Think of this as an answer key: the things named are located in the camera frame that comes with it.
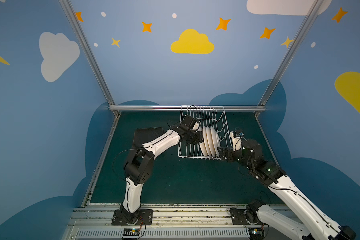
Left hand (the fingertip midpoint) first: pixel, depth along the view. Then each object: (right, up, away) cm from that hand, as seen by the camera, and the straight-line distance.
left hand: (203, 138), depth 89 cm
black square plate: (-40, 0, +13) cm, 42 cm away
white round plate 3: (+7, 0, -1) cm, 8 cm away
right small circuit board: (+24, -47, -16) cm, 55 cm away
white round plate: (-1, -6, -3) cm, 7 cm away
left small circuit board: (-39, -46, -16) cm, 62 cm away
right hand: (+10, -2, -14) cm, 17 cm away
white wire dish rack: (+16, +12, +29) cm, 35 cm away
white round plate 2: (+3, -1, -3) cm, 4 cm away
